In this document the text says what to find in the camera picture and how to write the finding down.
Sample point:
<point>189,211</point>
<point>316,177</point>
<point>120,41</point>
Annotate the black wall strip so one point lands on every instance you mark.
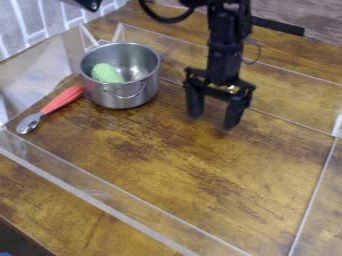
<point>279,26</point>

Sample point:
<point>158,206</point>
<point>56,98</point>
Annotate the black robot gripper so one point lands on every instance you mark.
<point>220,81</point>

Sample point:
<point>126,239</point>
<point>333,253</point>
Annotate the silver metal pot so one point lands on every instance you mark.
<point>121,73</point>

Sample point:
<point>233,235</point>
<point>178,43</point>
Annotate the red handled metal spoon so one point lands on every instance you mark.
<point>62,100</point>

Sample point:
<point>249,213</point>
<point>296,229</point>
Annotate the green knitted vegetable toy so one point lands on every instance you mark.
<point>106,74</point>

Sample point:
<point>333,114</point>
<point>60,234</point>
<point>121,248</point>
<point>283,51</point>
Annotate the clear acrylic tray enclosure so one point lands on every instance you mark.
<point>148,182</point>

